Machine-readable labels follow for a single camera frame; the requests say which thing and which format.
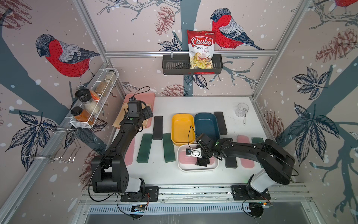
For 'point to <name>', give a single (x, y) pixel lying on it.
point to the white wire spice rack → (101, 100)
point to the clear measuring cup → (242, 109)
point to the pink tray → (148, 99)
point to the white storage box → (196, 167)
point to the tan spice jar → (102, 87)
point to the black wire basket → (181, 65)
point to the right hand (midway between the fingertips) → (196, 154)
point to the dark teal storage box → (207, 123)
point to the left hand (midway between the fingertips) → (145, 108)
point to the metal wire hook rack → (51, 144)
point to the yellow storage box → (182, 129)
